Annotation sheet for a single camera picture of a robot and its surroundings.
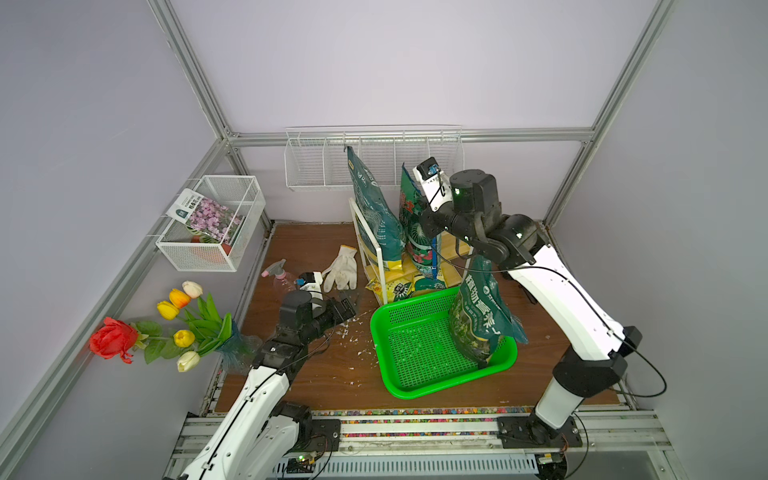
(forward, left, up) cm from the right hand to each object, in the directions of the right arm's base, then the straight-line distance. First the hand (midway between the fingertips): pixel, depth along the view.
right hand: (422, 196), depth 65 cm
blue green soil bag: (-6, 0, -11) cm, 12 cm away
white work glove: (+10, +25, -43) cm, 51 cm away
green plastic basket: (-17, 0, -45) cm, 48 cm away
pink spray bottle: (+2, +41, -30) cm, 51 cm away
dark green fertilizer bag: (-17, -15, -22) cm, 31 cm away
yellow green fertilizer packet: (+1, -4, -37) cm, 37 cm away
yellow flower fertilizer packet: (0, +7, -40) cm, 40 cm away
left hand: (-11, +17, -25) cm, 32 cm away
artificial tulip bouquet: (-22, +50, -19) cm, 58 cm away
